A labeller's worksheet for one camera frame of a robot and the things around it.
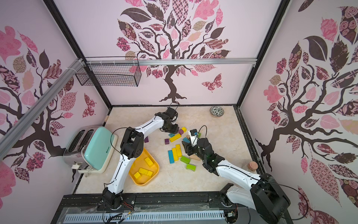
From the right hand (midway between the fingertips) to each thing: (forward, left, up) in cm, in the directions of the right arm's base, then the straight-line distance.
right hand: (186, 139), depth 82 cm
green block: (-7, +1, -13) cm, 15 cm away
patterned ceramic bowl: (+34, -27, -13) cm, 45 cm away
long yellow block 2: (+10, +8, -14) cm, 19 cm away
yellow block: (-17, +30, -12) cm, 37 cm away
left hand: (+15, +8, -14) cm, 22 cm away
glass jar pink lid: (-15, -36, -5) cm, 40 cm away
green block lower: (-12, -2, -14) cm, 18 cm away
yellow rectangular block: (-9, +24, -12) cm, 29 cm away
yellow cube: (+17, +1, -14) cm, 22 cm away
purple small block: (+6, +14, -13) cm, 20 cm away
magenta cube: (+15, +4, -14) cm, 21 cm away
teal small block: (+8, 0, -15) cm, 17 cm away
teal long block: (-4, +10, -14) cm, 18 cm away
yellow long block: (-15, +26, -13) cm, 32 cm away
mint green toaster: (-7, +54, +4) cm, 55 cm away
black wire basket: (+44, +51, +20) cm, 70 cm away
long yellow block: (-3, +8, -14) cm, 16 cm away
